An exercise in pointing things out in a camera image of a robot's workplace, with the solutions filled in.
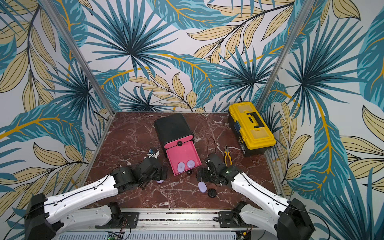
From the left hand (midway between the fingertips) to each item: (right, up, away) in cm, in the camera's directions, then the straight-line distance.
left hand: (159, 170), depth 77 cm
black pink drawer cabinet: (+6, +20, +11) cm, 24 cm away
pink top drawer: (+9, +14, +7) cm, 18 cm away
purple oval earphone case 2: (+10, -1, +8) cm, 13 cm away
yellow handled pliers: (+39, +5, +20) cm, 44 cm away
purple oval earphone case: (+22, -11, +6) cm, 26 cm away
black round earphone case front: (+28, -13, +3) cm, 31 cm away
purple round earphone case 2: (-2, -9, +8) cm, 12 cm away
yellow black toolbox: (+52, +17, +8) cm, 56 cm away
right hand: (+22, -4, +4) cm, 23 cm away
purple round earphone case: (+16, +1, +10) cm, 19 cm away
